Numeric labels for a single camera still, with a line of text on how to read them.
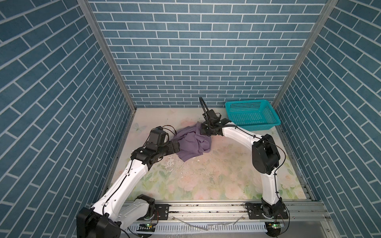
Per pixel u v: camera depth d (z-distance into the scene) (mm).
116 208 407
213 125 739
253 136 569
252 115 1048
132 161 495
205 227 706
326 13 726
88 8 706
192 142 890
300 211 760
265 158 529
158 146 587
